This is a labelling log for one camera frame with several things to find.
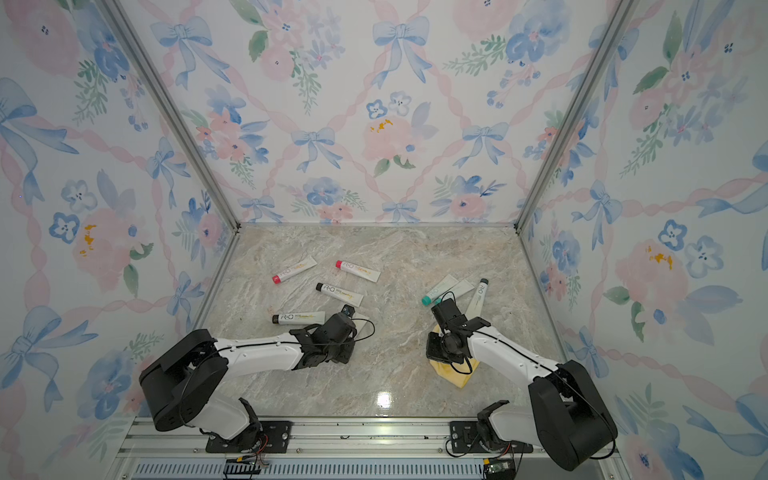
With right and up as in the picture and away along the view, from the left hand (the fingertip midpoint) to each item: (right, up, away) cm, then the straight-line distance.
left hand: (351, 341), depth 90 cm
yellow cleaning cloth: (+27, -3, -17) cm, 32 cm away
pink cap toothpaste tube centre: (0, +21, +17) cm, 26 cm away
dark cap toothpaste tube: (+39, +9, +6) cm, 41 cm away
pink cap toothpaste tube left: (-22, +21, +16) cm, 34 cm away
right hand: (+24, -2, -3) cm, 24 cm away
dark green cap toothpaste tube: (+4, +9, -17) cm, 20 cm away
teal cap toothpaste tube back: (+32, +17, +14) cm, 39 cm away
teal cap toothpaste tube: (+35, +14, +11) cm, 39 cm away
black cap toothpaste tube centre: (-4, +13, +9) cm, 16 cm away
